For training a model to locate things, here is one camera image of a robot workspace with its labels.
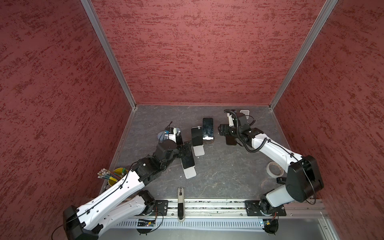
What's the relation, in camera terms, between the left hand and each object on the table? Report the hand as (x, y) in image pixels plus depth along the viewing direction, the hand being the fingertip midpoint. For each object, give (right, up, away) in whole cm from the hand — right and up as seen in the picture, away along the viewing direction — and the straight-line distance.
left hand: (183, 145), depth 74 cm
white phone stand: (+42, +18, +30) cm, 54 cm away
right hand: (+23, +7, +14) cm, 28 cm away
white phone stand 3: (+3, -18, +11) cm, 21 cm away
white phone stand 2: (+8, -7, +20) cm, 23 cm away
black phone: (+2, -3, -9) cm, 10 cm away
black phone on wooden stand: (+14, +7, +21) cm, 26 cm away
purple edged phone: (-4, +1, +16) cm, 16 cm away
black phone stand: (+7, +2, +22) cm, 23 cm away
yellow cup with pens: (-34, -14, -4) cm, 37 cm away
